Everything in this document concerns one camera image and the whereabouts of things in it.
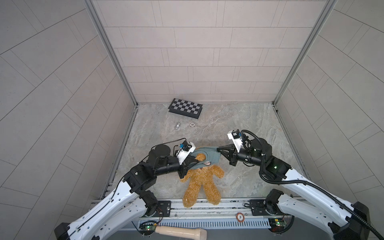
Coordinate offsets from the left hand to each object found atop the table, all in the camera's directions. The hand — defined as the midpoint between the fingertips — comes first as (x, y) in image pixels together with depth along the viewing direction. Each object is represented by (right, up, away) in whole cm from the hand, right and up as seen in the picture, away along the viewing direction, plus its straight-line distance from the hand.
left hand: (200, 162), depth 63 cm
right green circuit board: (+36, -30, +5) cm, 47 cm away
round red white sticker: (+19, -28, +6) cm, 34 cm away
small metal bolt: (-15, +13, +39) cm, 43 cm away
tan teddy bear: (+1, -8, +4) cm, 9 cm away
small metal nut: (-5, +14, +42) cm, 44 cm away
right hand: (+8, +4, +4) cm, 10 cm away
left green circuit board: (-22, -29, +2) cm, 37 cm away
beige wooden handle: (0, -30, -1) cm, 30 cm away
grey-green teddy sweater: (+5, +3, -2) cm, 7 cm away
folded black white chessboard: (-9, +25, +46) cm, 53 cm away
